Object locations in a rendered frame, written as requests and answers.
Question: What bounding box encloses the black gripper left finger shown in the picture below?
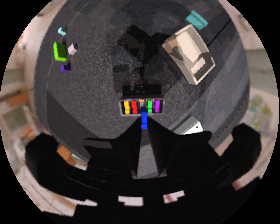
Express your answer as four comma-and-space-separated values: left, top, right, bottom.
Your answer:
82, 118, 141, 178

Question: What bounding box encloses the teal rectangular block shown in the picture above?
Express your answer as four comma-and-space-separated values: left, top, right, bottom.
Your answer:
185, 11, 207, 29

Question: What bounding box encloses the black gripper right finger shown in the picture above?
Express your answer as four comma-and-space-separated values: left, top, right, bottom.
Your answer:
146, 117, 212, 177

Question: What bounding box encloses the green rectangular block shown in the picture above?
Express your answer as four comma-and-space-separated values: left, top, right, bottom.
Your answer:
54, 42, 67, 62

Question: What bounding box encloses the beige square tray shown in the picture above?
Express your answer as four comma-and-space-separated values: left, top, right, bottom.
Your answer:
161, 24, 215, 84

